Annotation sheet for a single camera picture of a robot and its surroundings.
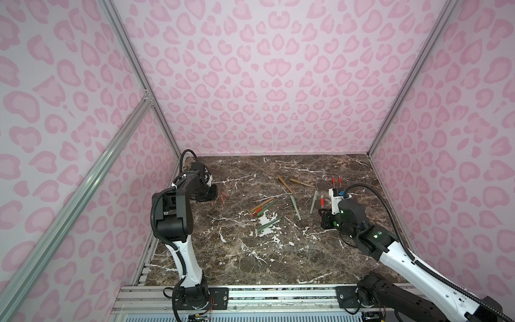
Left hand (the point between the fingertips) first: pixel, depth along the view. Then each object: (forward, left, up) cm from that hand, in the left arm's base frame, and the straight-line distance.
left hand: (214, 194), depth 99 cm
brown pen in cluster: (-5, -24, -3) cm, 24 cm away
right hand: (-18, -46, +14) cm, 51 cm away
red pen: (+8, -62, -3) cm, 62 cm away
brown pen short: (+8, -44, -3) cm, 45 cm away
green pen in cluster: (-6, -25, -3) cm, 26 cm away
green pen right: (-1, -50, -3) cm, 50 cm away
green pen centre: (-7, -40, -3) cm, 41 cm away
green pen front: (-15, -26, -3) cm, 31 cm away
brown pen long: (+8, -36, -3) cm, 37 cm away
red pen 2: (-9, -20, -3) cm, 22 cm away
